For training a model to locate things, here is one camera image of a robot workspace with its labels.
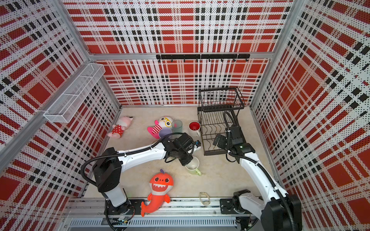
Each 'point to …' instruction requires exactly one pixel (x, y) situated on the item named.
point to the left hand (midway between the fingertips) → (190, 158)
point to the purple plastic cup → (165, 131)
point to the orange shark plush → (160, 184)
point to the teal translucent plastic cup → (177, 126)
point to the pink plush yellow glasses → (164, 122)
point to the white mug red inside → (194, 127)
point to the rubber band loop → (203, 202)
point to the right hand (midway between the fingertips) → (223, 141)
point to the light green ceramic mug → (192, 166)
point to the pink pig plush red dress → (118, 129)
